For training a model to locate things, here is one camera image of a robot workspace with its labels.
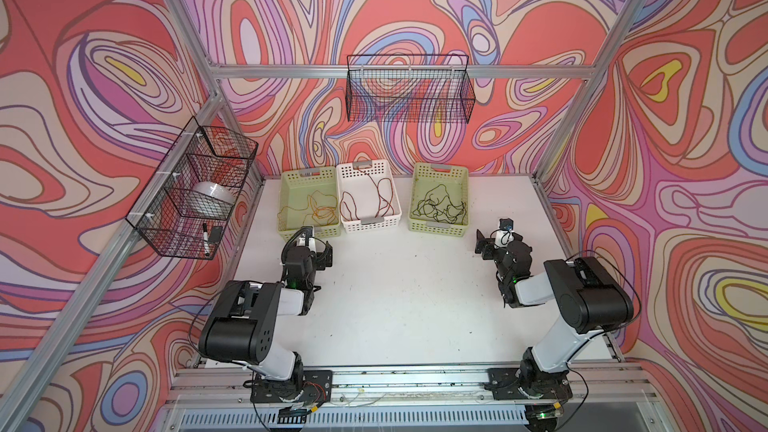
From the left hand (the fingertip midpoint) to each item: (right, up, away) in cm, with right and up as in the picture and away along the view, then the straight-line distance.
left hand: (314, 240), depth 93 cm
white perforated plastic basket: (+15, +14, +19) cm, 29 cm away
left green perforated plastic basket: (-13, +17, +22) cm, 30 cm away
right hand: (+58, +1, +2) cm, 58 cm away
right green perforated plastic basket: (+38, +23, +25) cm, 51 cm away
